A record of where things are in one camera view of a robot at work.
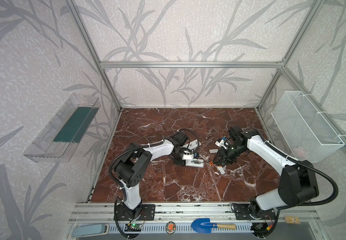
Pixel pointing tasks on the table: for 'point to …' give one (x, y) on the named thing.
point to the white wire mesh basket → (309, 137)
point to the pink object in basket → (299, 151)
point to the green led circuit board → (133, 227)
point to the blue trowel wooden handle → (224, 226)
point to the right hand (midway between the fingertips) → (214, 158)
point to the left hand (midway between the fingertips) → (186, 154)
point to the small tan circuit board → (292, 220)
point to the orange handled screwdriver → (211, 163)
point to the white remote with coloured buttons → (198, 163)
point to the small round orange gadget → (170, 227)
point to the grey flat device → (90, 229)
